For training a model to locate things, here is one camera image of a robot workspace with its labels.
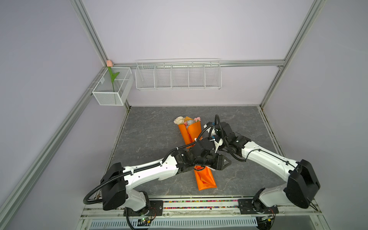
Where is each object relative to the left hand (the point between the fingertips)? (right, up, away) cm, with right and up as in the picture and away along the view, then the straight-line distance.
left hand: (227, 166), depth 66 cm
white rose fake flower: (-18, +20, +39) cm, 47 cm away
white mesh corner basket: (-66, +43, +24) cm, 82 cm away
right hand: (-13, +7, +13) cm, 20 cm away
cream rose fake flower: (-25, +21, +34) cm, 48 cm away
